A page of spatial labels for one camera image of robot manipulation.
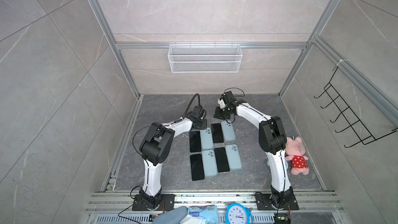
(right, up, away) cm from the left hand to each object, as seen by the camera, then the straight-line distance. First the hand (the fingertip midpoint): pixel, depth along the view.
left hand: (203, 121), depth 100 cm
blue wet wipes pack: (+2, -37, -33) cm, 50 cm away
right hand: (+7, +4, +1) cm, 8 cm away
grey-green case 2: (+16, -7, 0) cm, 18 cm away
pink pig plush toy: (+51, -14, -16) cm, 55 cm away
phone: (+11, -23, -14) cm, 29 cm away
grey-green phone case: (+18, -20, -11) cm, 29 cm away
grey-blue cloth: (-14, -40, -32) cm, 53 cm away
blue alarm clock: (+15, -39, -31) cm, 52 cm away
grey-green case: (+2, -11, -4) cm, 12 cm away
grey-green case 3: (+3, -23, -14) cm, 27 cm away
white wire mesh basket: (+1, +42, +1) cm, 42 cm away
